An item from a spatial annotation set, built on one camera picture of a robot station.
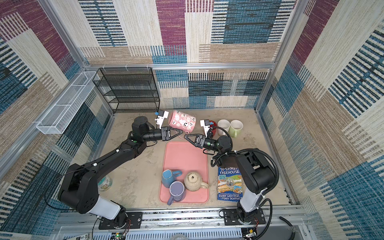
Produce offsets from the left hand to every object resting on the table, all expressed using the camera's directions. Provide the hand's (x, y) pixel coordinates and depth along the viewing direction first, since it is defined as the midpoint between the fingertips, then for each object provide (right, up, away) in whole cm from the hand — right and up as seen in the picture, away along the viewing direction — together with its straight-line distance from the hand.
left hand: (182, 131), depth 73 cm
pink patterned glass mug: (0, +5, -1) cm, 5 cm away
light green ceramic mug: (+34, +2, +28) cm, 44 cm away
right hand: (+1, -4, +3) cm, 5 cm away
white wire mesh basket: (-58, +4, -3) cm, 59 cm away
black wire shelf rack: (-41, +28, +36) cm, 61 cm away
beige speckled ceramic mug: (+5, -26, +5) cm, 27 cm away
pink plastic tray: (0, -17, +20) cm, 26 cm away
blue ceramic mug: (-7, -23, +5) cm, 25 cm away
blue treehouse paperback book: (+25, -29, +9) cm, 39 cm away
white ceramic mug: (+26, +4, +29) cm, 39 cm away
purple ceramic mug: (-3, -30, +2) cm, 30 cm away
